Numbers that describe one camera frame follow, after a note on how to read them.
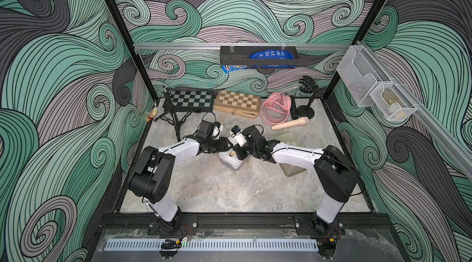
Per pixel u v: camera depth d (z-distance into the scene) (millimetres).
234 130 788
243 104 1111
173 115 946
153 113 1102
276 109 1141
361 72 778
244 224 762
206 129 740
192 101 1141
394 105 634
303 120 1047
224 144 809
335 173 479
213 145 795
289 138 925
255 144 688
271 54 911
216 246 760
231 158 842
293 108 1108
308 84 952
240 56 956
